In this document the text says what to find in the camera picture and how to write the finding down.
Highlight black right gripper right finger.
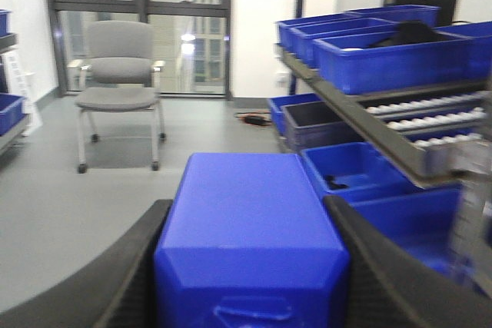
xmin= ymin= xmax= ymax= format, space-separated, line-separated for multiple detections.
xmin=324 ymin=194 xmax=492 ymax=328

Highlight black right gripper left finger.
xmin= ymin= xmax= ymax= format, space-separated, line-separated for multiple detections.
xmin=0 ymin=198 xmax=174 ymax=328

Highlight blue plastic box slanted corners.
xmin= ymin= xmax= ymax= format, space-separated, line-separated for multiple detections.
xmin=153 ymin=152 xmax=351 ymax=328

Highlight small black part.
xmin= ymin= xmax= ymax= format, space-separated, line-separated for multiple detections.
xmin=324 ymin=174 xmax=350 ymax=191

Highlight grey rack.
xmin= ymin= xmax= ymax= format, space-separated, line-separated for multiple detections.
xmin=0 ymin=31 xmax=32 ymax=157

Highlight grey chair on castors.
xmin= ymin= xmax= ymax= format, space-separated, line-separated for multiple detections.
xmin=68 ymin=20 xmax=167 ymax=174

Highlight blue plastic bin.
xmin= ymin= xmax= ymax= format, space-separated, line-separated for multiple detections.
xmin=0 ymin=93 xmax=26 ymax=137
xmin=0 ymin=8 xmax=12 ymax=37

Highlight row of blue bins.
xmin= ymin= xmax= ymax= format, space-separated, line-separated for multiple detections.
xmin=267 ymin=4 xmax=492 ymax=295

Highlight white printed panel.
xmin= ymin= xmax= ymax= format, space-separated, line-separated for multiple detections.
xmin=5 ymin=49 xmax=42 ymax=137

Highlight black bag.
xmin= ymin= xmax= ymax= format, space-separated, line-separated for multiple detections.
xmin=364 ymin=20 xmax=447 ymax=50

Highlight black monitor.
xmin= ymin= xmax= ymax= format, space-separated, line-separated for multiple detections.
xmin=391 ymin=0 xmax=460 ymax=28

